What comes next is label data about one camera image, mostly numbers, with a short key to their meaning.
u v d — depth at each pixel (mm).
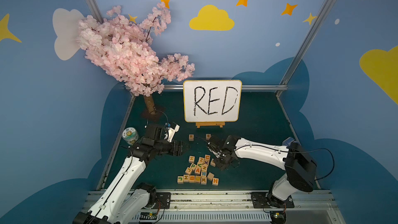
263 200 747
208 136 957
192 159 856
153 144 586
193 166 823
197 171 818
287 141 955
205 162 841
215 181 781
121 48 565
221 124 984
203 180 783
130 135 883
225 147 604
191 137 947
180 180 782
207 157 861
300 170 438
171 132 702
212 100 931
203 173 803
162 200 741
